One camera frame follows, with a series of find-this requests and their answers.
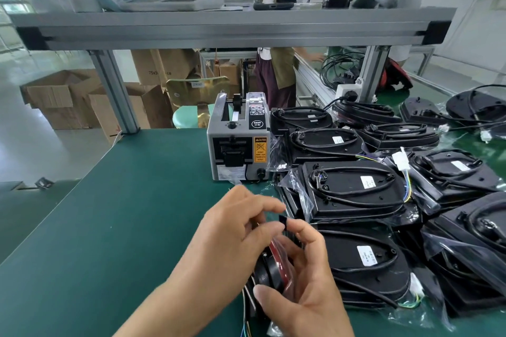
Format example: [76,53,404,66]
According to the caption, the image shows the finished bagged lamp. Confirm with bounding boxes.
[241,218,301,326]

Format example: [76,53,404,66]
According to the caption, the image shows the unbagged black lamps with cables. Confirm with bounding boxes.
[399,84,506,140]

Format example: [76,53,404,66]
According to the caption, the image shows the black phone on shelf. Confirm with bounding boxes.
[253,3,295,12]

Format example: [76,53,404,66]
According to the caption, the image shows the person's left hand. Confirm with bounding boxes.
[168,184,288,315]

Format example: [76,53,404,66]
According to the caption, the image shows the group of bagged black lamps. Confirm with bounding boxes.
[269,104,506,326]

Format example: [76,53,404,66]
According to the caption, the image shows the white power socket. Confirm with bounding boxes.
[336,84,365,105]

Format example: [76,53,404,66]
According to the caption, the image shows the bundle of black cables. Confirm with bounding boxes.
[320,52,365,89]

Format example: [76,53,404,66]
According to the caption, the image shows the green round stool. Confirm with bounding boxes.
[172,105,208,130]

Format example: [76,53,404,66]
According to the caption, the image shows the window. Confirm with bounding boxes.
[0,0,28,53]

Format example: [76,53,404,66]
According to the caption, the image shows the person's right hand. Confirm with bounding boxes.
[253,218,355,337]

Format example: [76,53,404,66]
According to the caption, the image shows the grey tape dispenser machine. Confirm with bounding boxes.
[206,92,272,184]

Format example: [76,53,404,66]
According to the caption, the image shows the metal floor bracket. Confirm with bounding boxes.
[12,177,55,192]

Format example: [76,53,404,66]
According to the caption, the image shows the white flat scale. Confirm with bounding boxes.
[122,0,226,12]

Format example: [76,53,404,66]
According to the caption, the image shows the grey metal shelf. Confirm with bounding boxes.
[12,7,458,51]

